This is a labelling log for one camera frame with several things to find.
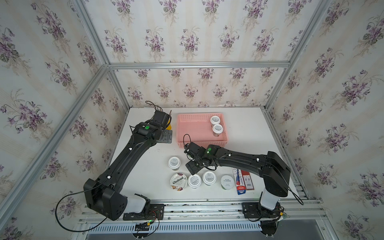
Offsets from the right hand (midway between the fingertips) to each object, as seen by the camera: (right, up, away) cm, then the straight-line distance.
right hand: (195, 165), depth 82 cm
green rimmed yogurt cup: (+17, -7, -6) cm, 19 cm away
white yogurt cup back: (+15, +19, +16) cm, 29 cm away
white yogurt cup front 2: (+8, -6, -4) cm, 10 cm away
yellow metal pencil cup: (-18, +20, +25) cm, 37 cm away
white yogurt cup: (-12, +1, +2) cm, 12 cm away
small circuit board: (-25, -27, -11) cm, 38 cm away
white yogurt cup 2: (+14, +25, +22) cm, 37 cm away
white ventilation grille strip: (-2, -26, -12) cm, 29 cm away
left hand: (-18, +16, -4) cm, 24 cm away
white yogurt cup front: (0, -7, -5) cm, 9 cm away
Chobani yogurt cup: (-9, -8, -4) cm, 12 cm away
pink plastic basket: (+2, +19, +28) cm, 35 cm away
